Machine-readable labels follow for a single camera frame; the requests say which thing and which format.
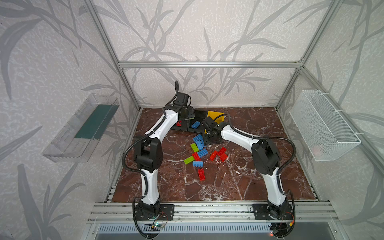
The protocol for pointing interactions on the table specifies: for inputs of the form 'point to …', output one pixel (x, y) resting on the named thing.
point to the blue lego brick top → (196, 124)
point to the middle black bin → (199, 115)
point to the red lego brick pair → (221, 153)
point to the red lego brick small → (223, 157)
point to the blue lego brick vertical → (200, 145)
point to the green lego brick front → (189, 160)
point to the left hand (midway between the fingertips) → (191, 113)
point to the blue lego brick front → (198, 163)
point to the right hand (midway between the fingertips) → (206, 140)
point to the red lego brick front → (201, 175)
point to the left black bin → (185, 124)
